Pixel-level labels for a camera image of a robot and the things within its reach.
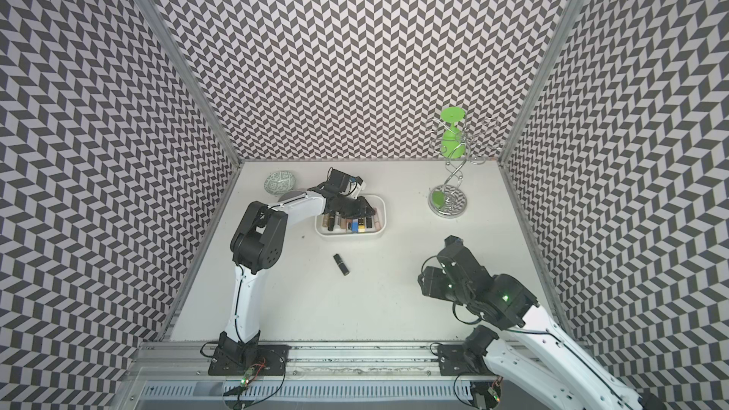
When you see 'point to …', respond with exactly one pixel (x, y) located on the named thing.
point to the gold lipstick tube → (326, 220)
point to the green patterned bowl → (279, 182)
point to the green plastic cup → (453, 139)
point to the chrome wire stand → (448, 200)
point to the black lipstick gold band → (331, 223)
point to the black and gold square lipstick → (361, 225)
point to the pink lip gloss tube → (377, 223)
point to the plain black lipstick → (345, 270)
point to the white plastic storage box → (378, 201)
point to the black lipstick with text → (369, 223)
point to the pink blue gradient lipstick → (355, 225)
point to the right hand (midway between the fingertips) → (428, 287)
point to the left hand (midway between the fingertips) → (372, 213)
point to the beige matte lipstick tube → (343, 223)
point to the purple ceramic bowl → (290, 195)
